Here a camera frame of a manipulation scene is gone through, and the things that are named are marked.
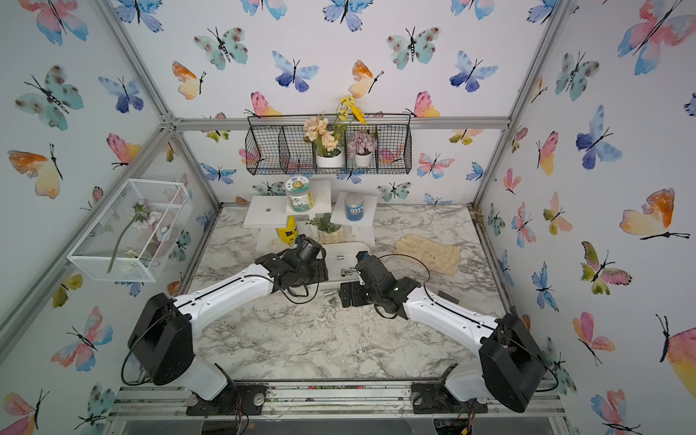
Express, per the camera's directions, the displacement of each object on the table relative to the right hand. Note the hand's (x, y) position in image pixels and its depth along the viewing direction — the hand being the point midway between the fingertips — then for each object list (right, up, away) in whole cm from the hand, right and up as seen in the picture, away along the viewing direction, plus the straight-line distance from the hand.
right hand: (352, 289), depth 82 cm
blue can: (0, +25, +8) cm, 27 cm away
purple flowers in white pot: (+3, +45, +7) cm, 46 cm away
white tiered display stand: (-30, +24, +16) cm, 42 cm away
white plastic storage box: (-5, +6, +21) cm, 22 cm away
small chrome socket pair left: (-8, -4, +11) cm, 15 cm away
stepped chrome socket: (-4, +7, +20) cm, 22 cm away
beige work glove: (+33, +7, +20) cm, 39 cm away
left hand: (-9, +5, +5) cm, 11 cm away
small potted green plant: (-9, +17, +16) cm, 25 cm away
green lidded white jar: (-16, +29, +1) cm, 33 cm away
